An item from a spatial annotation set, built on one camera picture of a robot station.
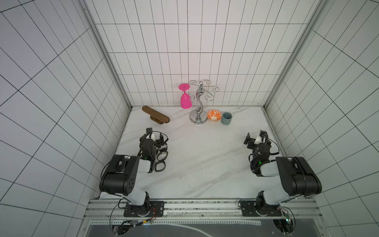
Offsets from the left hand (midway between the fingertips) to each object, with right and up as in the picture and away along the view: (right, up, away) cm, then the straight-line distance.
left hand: (153, 135), depth 94 cm
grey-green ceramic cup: (+51, +11, +12) cm, 54 cm away
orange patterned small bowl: (+43, +13, +16) cm, 48 cm away
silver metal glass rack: (+29, +11, +19) cm, 36 cm away
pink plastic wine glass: (+21, +23, +4) cm, 32 cm away
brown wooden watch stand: (-1, +13, +11) cm, 17 cm away
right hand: (+67, +2, -4) cm, 68 cm away
